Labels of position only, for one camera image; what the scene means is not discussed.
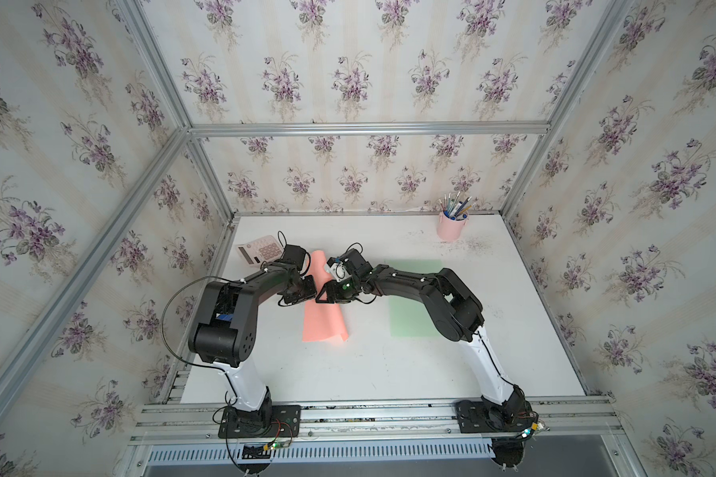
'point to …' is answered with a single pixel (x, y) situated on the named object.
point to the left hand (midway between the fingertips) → (312, 298)
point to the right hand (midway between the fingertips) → (326, 304)
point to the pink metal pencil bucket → (449, 230)
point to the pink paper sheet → (322, 321)
